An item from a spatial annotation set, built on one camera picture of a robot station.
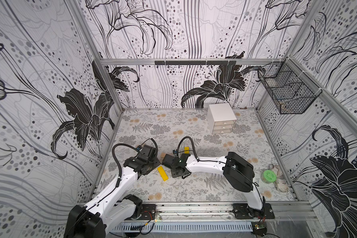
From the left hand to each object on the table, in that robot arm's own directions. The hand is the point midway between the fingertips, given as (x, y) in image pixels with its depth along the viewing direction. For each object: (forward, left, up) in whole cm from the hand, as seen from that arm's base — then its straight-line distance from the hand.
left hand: (157, 165), depth 83 cm
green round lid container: (-4, -62, 0) cm, 62 cm away
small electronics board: (-27, -52, -6) cm, 59 cm away
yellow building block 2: (-3, -3, -6) cm, 7 cm away
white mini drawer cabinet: (+30, -39, +8) cm, 50 cm away
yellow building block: (+3, -16, +13) cm, 21 cm away
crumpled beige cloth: (-7, -68, -1) cm, 69 cm away
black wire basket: (+40, -79, +25) cm, 92 cm away
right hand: (0, -11, -7) cm, 14 cm away
